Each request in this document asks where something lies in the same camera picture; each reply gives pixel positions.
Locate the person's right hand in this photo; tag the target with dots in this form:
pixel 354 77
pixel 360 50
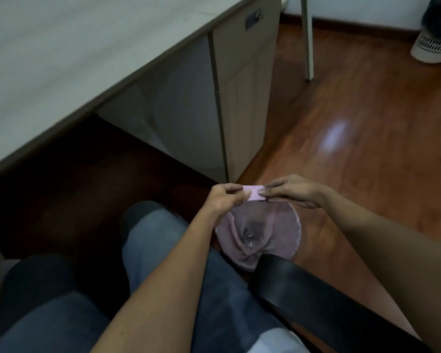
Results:
pixel 297 191

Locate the person's left hand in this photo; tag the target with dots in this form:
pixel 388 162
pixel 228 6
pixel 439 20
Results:
pixel 220 202

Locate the pink sharpener shavings drawer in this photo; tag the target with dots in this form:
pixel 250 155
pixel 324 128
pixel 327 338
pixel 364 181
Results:
pixel 254 192

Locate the person's left forearm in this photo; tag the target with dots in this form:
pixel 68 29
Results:
pixel 169 290

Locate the person's right forearm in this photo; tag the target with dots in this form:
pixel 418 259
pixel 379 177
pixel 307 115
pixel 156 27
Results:
pixel 389 249

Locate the person's right leg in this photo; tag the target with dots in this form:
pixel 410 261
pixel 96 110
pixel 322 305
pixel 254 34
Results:
pixel 228 308

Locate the person's leg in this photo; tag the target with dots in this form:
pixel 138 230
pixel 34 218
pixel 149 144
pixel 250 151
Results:
pixel 228 308
pixel 51 323

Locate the person's left leg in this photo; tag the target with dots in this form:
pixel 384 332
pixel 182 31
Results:
pixel 51 323

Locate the pink lined trash bin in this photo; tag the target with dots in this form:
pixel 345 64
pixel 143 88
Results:
pixel 275 231

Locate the wooden drawer cabinet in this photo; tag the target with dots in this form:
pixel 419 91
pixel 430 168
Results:
pixel 242 95

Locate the black chair armrest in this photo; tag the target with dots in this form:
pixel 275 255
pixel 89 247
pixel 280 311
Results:
pixel 316 301

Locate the white table leg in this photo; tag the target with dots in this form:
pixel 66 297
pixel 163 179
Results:
pixel 307 40

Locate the white shirt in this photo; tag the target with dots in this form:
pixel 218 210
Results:
pixel 275 343

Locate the dark wooden baseboard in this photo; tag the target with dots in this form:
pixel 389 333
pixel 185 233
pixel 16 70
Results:
pixel 352 27

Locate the dark drawer lock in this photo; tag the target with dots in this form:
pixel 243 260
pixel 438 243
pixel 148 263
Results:
pixel 253 19

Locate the white slotted waste basket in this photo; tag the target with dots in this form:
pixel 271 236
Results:
pixel 431 47

